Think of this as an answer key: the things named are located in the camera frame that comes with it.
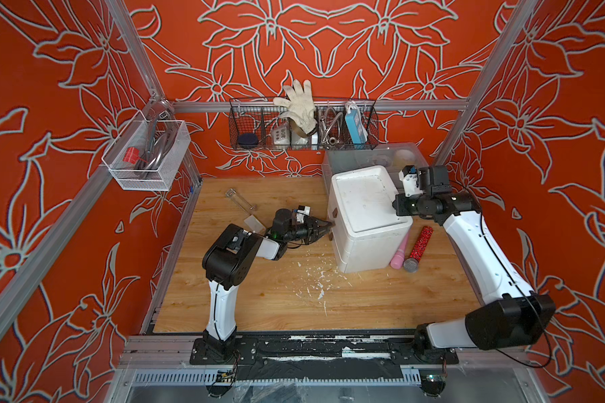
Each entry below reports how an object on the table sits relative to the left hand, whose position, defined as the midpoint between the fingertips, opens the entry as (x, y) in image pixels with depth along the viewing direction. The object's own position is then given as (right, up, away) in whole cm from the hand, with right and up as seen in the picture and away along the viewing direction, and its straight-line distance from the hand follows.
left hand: (332, 226), depth 87 cm
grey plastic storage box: (+28, +28, +17) cm, 43 cm away
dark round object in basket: (-32, +34, +12) cm, 49 cm away
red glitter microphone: (+28, -14, 0) cm, 32 cm away
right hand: (+18, +9, -8) cm, 22 cm away
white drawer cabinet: (+8, +1, -15) cm, 17 cm away
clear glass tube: (-42, +12, +24) cm, 50 cm away
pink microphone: (+24, -13, +1) cm, 27 cm away
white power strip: (-19, +34, +7) cm, 40 cm away
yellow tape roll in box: (+32, +27, +14) cm, 44 cm away
